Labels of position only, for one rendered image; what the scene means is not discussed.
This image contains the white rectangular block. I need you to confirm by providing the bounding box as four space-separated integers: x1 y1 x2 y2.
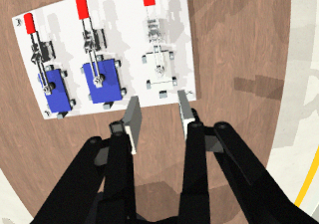
146 50 173 92

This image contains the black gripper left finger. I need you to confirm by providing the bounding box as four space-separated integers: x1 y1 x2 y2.
29 96 143 224

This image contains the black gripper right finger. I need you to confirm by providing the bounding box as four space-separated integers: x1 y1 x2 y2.
177 90 319 224

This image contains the blue rectangular block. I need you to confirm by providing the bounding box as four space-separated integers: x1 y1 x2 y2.
44 68 73 113

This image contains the white fixture plate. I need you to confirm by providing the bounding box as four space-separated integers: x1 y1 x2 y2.
12 0 196 119

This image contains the blue metal block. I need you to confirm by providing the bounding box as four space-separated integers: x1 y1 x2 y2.
83 58 123 104

